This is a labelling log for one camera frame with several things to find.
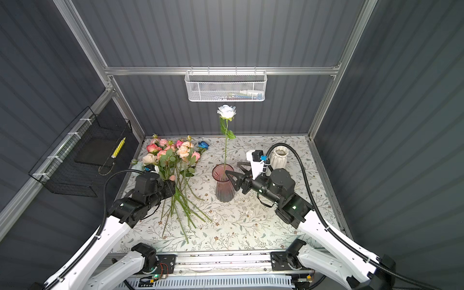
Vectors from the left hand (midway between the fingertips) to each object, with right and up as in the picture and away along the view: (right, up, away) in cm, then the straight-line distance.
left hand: (170, 183), depth 77 cm
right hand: (+27, +7, -14) cm, 31 cm away
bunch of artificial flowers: (-7, +10, +22) cm, 25 cm away
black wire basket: (-34, +9, -6) cm, 36 cm away
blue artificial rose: (+8, +19, +34) cm, 40 cm away
